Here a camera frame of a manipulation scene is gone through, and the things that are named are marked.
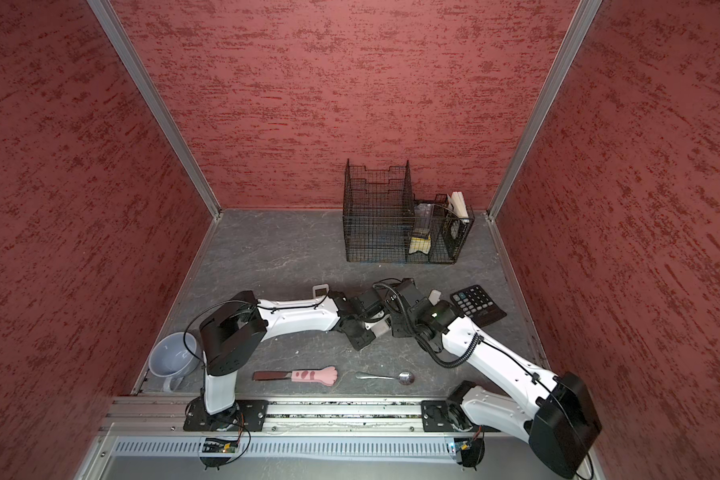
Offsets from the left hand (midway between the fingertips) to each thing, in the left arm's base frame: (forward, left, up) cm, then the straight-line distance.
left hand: (359, 341), depth 88 cm
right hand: (0, -11, +10) cm, 15 cm away
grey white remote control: (+2, -6, +5) cm, 8 cm away
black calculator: (+10, -37, +4) cm, 38 cm away
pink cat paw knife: (-11, +8, +4) cm, 14 cm away
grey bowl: (-6, +53, +2) cm, 53 cm away
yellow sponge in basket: (+36, -22, +3) cm, 42 cm away
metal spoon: (-11, -13, +4) cm, 17 cm away
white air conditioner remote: (+16, +14, +2) cm, 21 cm away
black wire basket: (+47, -9, +1) cm, 48 cm away
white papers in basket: (+39, -32, +21) cm, 55 cm away
